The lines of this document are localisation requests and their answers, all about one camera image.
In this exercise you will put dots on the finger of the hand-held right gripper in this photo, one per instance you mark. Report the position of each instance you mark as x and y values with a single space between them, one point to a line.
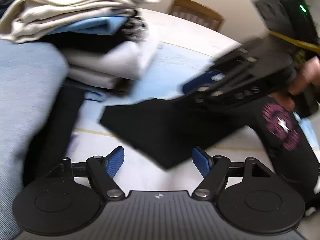
215 96
200 82

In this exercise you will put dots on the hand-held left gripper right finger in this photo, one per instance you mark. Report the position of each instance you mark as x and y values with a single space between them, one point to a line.
201 161

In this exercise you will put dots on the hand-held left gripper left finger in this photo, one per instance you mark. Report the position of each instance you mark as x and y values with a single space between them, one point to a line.
116 160

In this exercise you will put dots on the black shirt with pink print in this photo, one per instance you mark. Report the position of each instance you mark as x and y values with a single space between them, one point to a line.
162 130

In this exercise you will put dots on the stack of folded clothes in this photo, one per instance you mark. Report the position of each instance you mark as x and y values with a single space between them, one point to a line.
75 5

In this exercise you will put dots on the person's right hand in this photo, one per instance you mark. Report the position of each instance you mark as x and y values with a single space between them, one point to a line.
312 72

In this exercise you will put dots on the wooden slat-back chair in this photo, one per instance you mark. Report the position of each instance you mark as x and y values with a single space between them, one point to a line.
197 10

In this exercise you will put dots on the light blue knit garment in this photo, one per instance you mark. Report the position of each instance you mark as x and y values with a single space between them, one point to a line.
25 105

